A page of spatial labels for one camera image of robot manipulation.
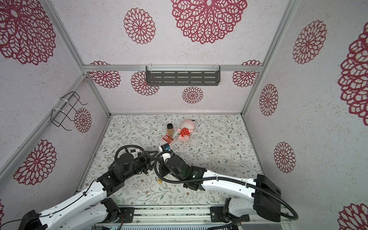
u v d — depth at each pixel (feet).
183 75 3.11
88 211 1.87
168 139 3.38
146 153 2.28
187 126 3.46
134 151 2.44
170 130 3.31
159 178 1.71
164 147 2.01
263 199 1.31
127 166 1.86
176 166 1.71
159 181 2.80
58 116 2.38
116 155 1.83
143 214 2.45
